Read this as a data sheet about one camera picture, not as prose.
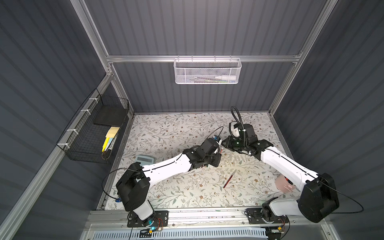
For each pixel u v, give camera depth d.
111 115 0.78
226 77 0.89
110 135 0.72
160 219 0.72
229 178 0.87
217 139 0.72
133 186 0.43
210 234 0.77
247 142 0.63
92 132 0.73
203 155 0.61
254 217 0.73
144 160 0.92
